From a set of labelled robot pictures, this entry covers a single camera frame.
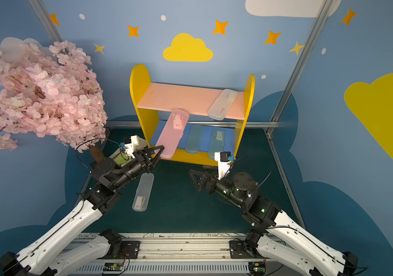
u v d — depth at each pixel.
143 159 0.55
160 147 0.61
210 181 0.53
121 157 1.07
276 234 0.47
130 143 0.60
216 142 0.96
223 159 0.54
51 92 0.49
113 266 0.72
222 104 0.76
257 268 0.73
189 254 0.74
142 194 0.89
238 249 0.74
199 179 0.53
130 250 0.75
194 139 0.93
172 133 0.65
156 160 0.58
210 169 0.65
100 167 0.48
